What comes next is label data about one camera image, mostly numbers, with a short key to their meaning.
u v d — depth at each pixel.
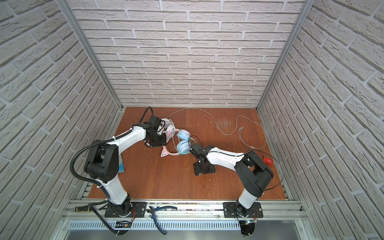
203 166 0.74
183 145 0.83
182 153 0.84
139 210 0.74
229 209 0.74
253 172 0.47
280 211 0.76
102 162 0.48
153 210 0.74
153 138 0.77
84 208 0.73
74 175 0.45
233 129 1.06
